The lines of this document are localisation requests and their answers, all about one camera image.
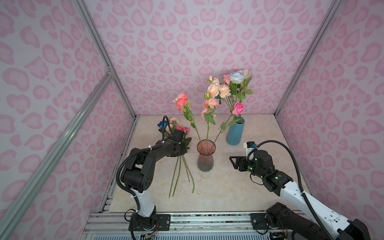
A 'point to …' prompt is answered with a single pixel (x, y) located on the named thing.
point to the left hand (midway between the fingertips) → (184, 148)
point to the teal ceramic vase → (234, 133)
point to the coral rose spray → (208, 113)
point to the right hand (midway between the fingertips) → (234, 157)
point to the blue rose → (160, 124)
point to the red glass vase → (206, 148)
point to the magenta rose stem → (232, 118)
